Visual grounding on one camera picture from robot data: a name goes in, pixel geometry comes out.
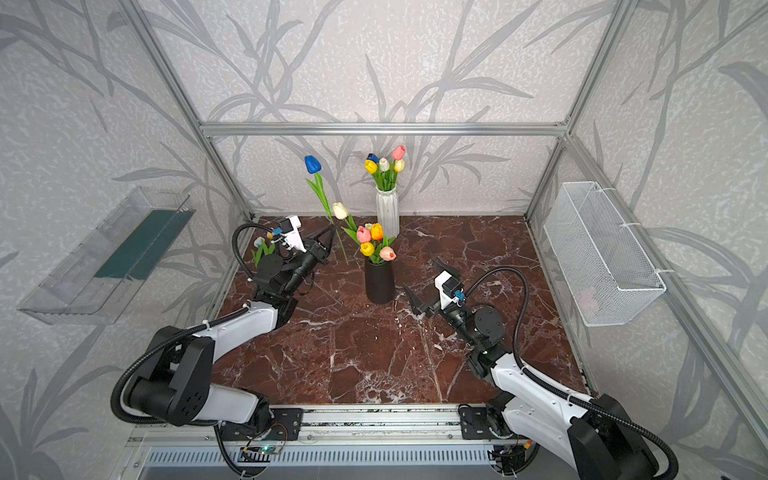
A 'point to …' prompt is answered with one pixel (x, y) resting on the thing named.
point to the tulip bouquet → (374, 244)
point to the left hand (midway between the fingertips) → (339, 221)
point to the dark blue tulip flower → (373, 157)
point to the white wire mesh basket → (607, 275)
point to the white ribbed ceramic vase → (387, 212)
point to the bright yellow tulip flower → (370, 166)
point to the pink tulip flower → (398, 152)
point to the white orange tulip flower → (270, 235)
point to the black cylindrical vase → (380, 283)
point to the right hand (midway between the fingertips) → (422, 263)
